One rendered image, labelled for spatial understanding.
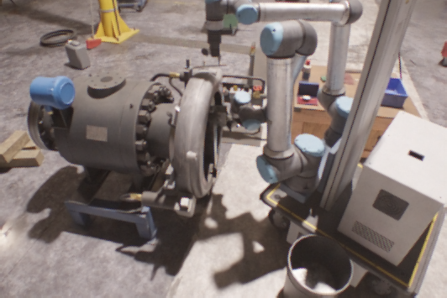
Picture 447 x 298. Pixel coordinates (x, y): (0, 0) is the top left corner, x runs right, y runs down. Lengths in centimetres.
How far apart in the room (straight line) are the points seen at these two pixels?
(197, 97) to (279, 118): 43
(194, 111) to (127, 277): 108
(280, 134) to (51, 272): 159
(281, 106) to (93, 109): 101
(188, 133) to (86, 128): 61
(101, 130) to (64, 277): 93
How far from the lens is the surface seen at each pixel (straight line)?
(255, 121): 158
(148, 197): 166
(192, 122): 143
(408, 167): 147
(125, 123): 164
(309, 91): 249
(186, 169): 147
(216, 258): 195
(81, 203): 205
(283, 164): 139
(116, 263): 204
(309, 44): 126
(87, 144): 178
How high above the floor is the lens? 172
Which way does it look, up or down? 38 degrees down
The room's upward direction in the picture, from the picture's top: straight up
